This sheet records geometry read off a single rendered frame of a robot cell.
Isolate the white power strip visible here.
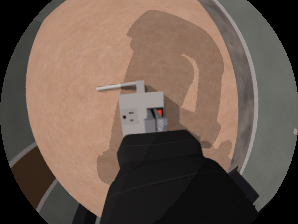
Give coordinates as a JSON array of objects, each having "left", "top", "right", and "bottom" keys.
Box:
[{"left": 96, "top": 80, "right": 164, "bottom": 137}]

